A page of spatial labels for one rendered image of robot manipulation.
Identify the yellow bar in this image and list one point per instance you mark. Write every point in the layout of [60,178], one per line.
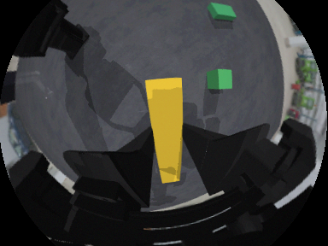
[166,111]

